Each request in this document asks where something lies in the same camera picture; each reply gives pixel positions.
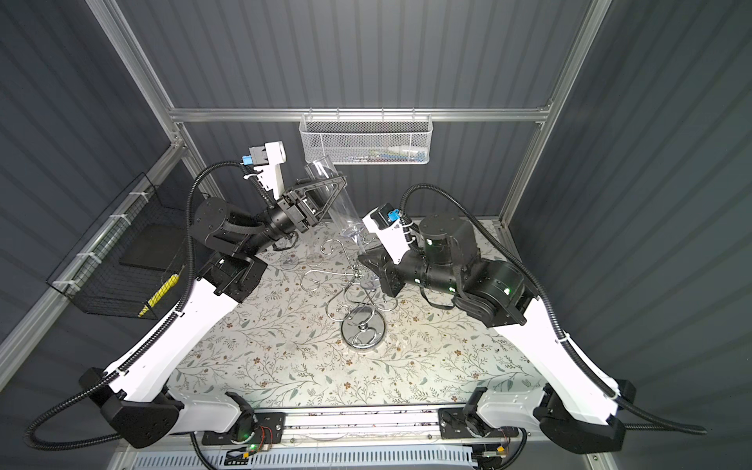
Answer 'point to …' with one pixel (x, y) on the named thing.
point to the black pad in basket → (156, 246)
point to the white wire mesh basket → (367, 138)
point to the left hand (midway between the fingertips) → (343, 179)
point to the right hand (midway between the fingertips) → (364, 259)
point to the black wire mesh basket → (93, 278)
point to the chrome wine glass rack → (356, 302)
